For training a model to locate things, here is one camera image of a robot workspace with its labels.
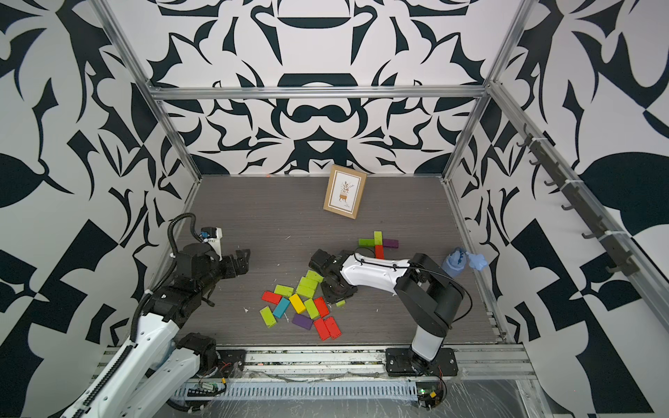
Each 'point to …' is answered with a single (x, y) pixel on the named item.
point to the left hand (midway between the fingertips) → (232, 249)
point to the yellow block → (297, 303)
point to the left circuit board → (206, 389)
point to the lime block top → (314, 276)
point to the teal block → (281, 307)
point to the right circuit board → (429, 394)
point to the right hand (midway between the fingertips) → (333, 292)
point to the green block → (367, 242)
